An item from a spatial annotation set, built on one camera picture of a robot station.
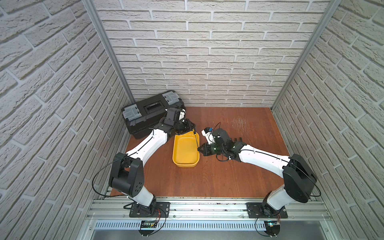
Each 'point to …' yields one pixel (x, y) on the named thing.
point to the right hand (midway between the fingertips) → (199, 149)
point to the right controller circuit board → (272, 227)
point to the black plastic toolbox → (140, 119)
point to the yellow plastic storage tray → (185, 153)
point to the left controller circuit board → (148, 224)
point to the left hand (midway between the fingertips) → (197, 123)
